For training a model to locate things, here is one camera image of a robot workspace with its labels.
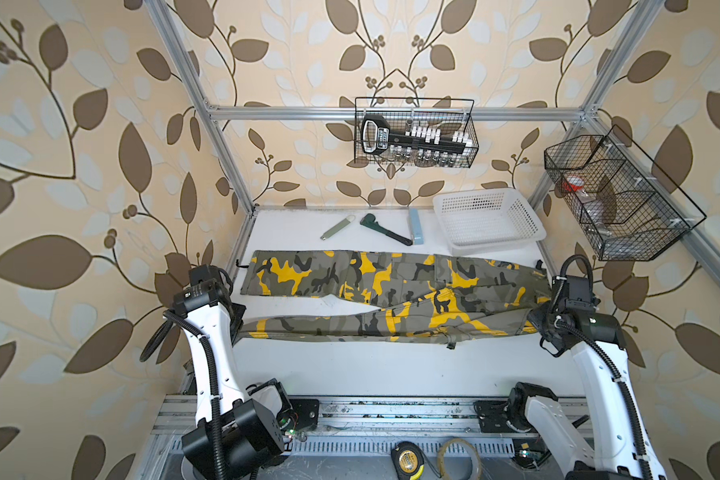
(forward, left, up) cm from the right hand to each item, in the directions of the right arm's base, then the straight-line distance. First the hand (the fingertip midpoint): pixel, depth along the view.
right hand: (544, 326), depth 75 cm
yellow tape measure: (-25, +36, -12) cm, 46 cm away
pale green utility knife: (+48, +56, -14) cm, 75 cm away
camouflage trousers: (+19, +50, -14) cm, 55 cm away
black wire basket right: (+23, -21, +20) cm, 37 cm away
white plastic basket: (+48, -2, -12) cm, 50 cm away
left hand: (+2, +78, +2) cm, 78 cm away
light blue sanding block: (+46, +26, -11) cm, 53 cm away
